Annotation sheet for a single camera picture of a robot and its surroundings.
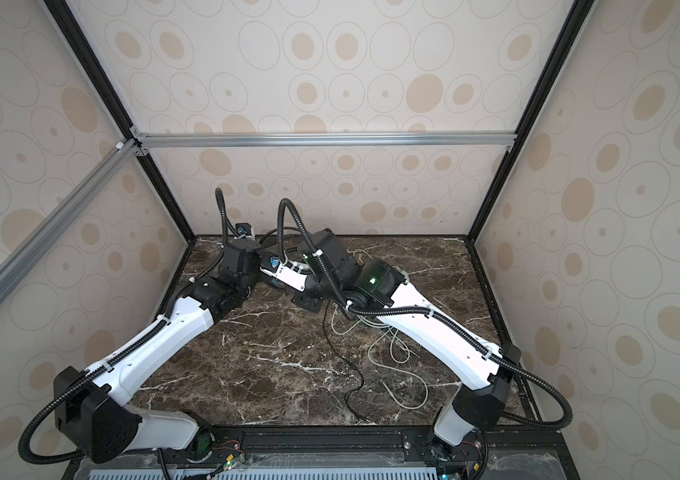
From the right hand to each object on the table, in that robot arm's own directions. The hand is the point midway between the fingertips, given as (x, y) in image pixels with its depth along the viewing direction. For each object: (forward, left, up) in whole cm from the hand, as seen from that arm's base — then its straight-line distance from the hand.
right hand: (293, 279), depth 65 cm
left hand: (+13, +8, -5) cm, 16 cm away
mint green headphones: (+6, -19, -32) cm, 38 cm away
